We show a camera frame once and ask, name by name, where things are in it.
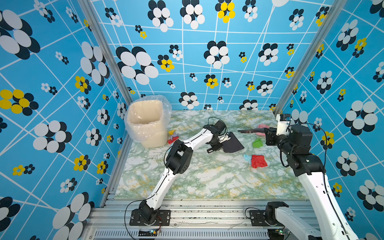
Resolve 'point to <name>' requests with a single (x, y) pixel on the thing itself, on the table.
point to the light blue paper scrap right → (247, 157)
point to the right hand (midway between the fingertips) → (269, 128)
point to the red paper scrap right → (258, 161)
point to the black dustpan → (232, 145)
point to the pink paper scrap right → (261, 126)
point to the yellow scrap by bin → (171, 132)
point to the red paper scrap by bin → (174, 139)
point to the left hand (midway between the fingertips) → (219, 146)
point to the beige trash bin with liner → (146, 120)
